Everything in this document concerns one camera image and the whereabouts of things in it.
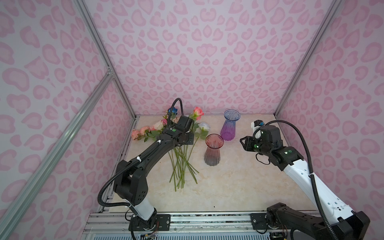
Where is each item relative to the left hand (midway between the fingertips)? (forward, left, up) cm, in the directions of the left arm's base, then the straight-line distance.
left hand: (190, 136), depth 86 cm
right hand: (-8, -27, +7) cm, 29 cm away
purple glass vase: (+13, -26, -13) cm, 32 cm away
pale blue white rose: (+18, -10, -13) cm, 24 cm away
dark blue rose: (+25, +12, -4) cm, 28 cm away
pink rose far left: (+12, +39, -12) cm, 43 cm away
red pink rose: (+15, -5, +3) cm, 16 cm away
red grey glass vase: (-4, -14, -1) cm, 14 cm away
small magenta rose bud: (+17, +18, -6) cm, 26 cm away
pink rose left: (+14, +34, -12) cm, 39 cm away
